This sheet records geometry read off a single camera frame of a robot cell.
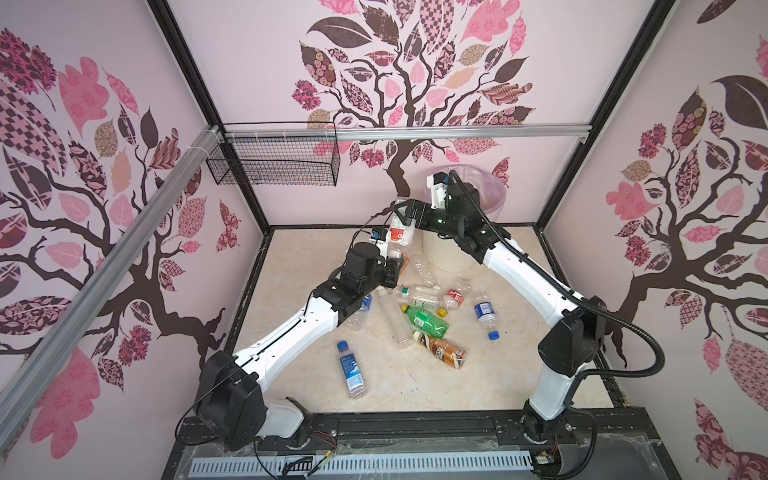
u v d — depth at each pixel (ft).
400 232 2.49
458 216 1.98
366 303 3.04
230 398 1.30
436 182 2.29
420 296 3.24
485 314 2.95
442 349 2.71
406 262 3.43
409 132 3.07
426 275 3.39
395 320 3.07
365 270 1.96
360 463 2.29
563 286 1.60
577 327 1.48
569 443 2.37
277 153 3.11
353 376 2.55
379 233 2.17
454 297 3.05
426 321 2.88
